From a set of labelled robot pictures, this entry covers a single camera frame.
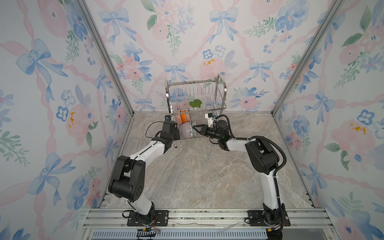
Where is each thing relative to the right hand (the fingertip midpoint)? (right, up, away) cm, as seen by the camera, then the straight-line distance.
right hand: (192, 126), depth 92 cm
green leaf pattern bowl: (-1, -4, 0) cm, 4 cm away
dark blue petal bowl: (+2, -4, 0) cm, 5 cm away
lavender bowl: (-5, -3, 0) cm, 6 cm away
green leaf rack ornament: (+2, +14, -5) cm, 14 cm away
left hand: (-11, -2, 0) cm, 11 cm away
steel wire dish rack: (-4, +21, +23) cm, 32 cm away
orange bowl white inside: (-6, +7, +7) cm, 11 cm away
